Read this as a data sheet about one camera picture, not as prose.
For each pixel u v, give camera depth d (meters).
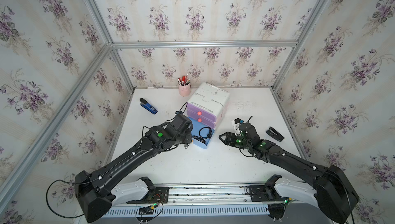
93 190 0.37
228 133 0.74
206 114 0.80
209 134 0.91
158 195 0.72
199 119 0.88
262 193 0.73
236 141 0.72
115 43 0.96
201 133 0.95
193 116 0.91
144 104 1.08
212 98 0.85
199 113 0.82
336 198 0.40
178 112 0.68
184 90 1.10
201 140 0.89
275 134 0.93
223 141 0.76
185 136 0.65
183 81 1.11
